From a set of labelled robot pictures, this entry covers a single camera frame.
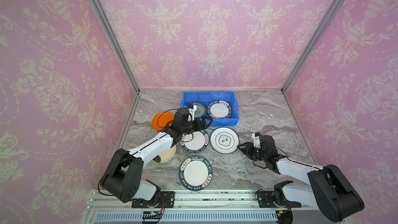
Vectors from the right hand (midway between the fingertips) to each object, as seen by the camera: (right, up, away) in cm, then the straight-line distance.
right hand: (239, 147), depth 88 cm
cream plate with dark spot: (-41, -5, -1) cm, 41 cm away
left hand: (-18, +14, -6) cm, 24 cm away
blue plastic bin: (-17, +29, +24) cm, 42 cm away
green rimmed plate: (-9, +21, +22) cm, 32 cm away
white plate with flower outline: (-8, +3, +6) cm, 10 cm away
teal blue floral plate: (-22, +21, +18) cm, 35 cm away
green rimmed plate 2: (-25, +2, +3) cm, 25 cm away
